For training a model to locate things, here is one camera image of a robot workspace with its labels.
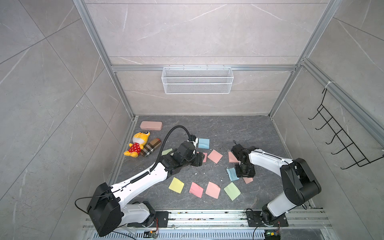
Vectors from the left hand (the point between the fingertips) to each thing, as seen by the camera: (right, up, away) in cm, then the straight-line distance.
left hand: (202, 153), depth 79 cm
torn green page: (+17, -22, +4) cm, 28 cm away
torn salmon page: (+7, -22, +5) cm, 24 cm away
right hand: (+26, -15, +10) cm, 32 cm away
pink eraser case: (-38, +15, +34) cm, 53 cm away
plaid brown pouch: (-34, +1, +20) cm, 39 cm away
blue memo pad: (+3, +3, +23) cm, 23 cm away
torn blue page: (+19, -14, +10) cm, 25 cm away
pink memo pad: (+9, -5, +17) cm, 20 cm away
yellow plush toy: (-41, +6, +19) cm, 45 cm away
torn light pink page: (+27, -17, +7) cm, 33 cm away
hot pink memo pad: (+3, -6, +17) cm, 18 cm away
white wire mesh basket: (-2, +46, +22) cm, 51 cm away
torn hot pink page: (-3, -22, +5) cm, 22 cm away
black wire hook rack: (+63, +6, -15) cm, 65 cm away
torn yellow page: (-14, -20, +6) cm, 25 cm away
